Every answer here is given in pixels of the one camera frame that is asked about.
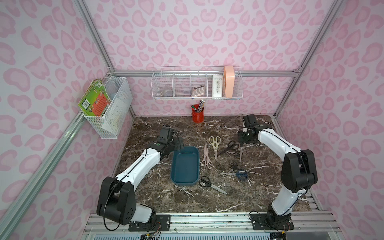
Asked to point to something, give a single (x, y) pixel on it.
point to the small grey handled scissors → (241, 149)
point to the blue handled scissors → (241, 175)
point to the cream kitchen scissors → (215, 141)
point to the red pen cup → (197, 113)
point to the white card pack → (217, 86)
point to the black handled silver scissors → (205, 182)
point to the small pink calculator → (198, 91)
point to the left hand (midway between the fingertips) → (176, 140)
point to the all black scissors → (231, 144)
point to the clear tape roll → (166, 93)
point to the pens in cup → (199, 108)
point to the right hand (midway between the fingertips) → (241, 137)
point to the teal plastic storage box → (185, 166)
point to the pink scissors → (206, 160)
